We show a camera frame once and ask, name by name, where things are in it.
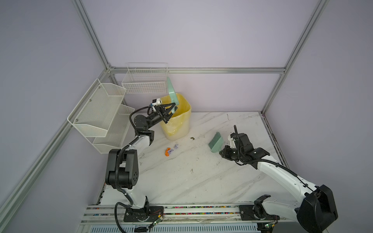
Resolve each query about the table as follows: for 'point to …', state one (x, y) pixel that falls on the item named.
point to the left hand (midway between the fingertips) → (176, 105)
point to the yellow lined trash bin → (178, 126)
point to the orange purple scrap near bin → (168, 151)
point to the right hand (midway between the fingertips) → (218, 152)
